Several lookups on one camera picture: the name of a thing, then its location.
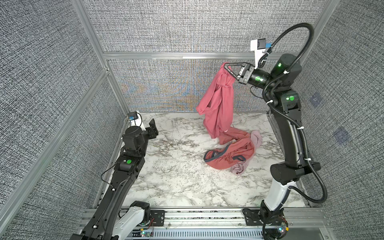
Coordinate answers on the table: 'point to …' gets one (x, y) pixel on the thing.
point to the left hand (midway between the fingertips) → (147, 120)
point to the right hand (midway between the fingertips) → (224, 65)
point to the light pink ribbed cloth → (238, 169)
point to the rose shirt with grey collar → (238, 149)
